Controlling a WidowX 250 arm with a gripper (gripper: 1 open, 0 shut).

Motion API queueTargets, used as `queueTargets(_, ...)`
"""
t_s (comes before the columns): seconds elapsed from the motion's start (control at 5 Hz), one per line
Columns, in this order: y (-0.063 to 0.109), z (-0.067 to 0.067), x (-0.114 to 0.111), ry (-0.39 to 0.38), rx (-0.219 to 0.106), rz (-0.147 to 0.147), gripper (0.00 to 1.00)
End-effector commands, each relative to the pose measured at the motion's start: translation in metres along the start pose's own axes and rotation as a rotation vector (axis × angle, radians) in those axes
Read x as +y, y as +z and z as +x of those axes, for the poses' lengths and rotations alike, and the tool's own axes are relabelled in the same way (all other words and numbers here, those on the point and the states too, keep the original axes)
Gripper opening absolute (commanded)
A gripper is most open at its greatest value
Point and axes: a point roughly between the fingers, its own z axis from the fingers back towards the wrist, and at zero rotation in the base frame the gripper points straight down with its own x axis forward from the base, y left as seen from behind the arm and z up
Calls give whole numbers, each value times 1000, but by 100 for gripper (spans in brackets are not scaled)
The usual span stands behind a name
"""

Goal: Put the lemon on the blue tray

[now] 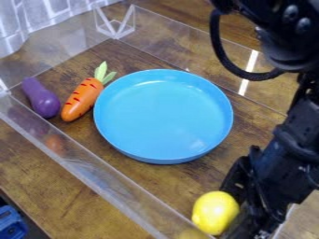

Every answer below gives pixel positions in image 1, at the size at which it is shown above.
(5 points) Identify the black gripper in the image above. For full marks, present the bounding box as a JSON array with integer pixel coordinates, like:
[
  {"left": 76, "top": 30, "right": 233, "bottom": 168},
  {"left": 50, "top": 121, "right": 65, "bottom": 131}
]
[{"left": 218, "top": 127, "right": 319, "bottom": 239}]

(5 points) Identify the yellow toy lemon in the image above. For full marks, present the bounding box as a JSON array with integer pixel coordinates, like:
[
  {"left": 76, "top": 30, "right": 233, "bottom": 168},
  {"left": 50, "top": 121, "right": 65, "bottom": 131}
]
[{"left": 192, "top": 190, "right": 238, "bottom": 235}]

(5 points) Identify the blue round tray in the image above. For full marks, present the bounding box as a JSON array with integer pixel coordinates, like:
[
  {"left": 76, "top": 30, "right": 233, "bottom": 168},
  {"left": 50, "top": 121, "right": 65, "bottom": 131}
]
[{"left": 93, "top": 69, "right": 233, "bottom": 164}]

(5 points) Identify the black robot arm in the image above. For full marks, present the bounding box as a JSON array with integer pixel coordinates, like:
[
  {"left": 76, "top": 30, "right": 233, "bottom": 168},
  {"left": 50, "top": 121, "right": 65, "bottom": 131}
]
[{"left": 209, "top": 0, "right": 319, "bottom": 239}]

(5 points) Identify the orange toy carrot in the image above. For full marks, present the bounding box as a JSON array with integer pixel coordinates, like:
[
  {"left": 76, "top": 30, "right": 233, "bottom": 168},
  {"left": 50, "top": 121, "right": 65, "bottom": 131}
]
[{"left": 61, "top": 62, "right": 116, "bottom": 122}]

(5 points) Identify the blue plastic object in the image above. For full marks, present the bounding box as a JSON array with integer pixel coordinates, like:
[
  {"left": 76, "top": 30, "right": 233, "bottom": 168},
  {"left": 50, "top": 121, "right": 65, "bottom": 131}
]
[{"left": 0, "top": 205, "right": 28, "bottom": 239}]

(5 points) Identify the purple toy eggplant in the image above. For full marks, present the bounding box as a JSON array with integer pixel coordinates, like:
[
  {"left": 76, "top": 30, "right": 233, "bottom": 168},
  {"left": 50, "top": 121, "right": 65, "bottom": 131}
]
[{"left": 21, "top": 77, "right": 61, "bottom": 119}]

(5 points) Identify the white checkered curtain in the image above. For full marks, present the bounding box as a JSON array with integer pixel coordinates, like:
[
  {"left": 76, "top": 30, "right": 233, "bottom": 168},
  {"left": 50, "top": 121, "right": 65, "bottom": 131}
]
[{"left": 0, "top": 0, "right": 121, "bottom": 59}]

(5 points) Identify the thick black braided cable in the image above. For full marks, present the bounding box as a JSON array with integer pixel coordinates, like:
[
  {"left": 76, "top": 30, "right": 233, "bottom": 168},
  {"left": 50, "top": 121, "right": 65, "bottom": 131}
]
[{"left": 208, "top": 7, "right": 288, "bottom": 82}]

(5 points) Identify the clear acrylic enclosure wall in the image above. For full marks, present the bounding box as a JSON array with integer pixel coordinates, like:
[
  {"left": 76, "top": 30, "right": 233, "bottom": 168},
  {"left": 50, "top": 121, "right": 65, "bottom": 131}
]
[{"left": 0, "top": 4, "right": 296, "bottom": 239}]

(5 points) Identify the clear acrylic corner bracket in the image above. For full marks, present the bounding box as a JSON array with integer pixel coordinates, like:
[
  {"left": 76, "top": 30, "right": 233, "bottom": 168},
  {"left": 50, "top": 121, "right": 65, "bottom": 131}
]
[{"left": 93, "top": 6, "right": 136, "bottom": 40}]

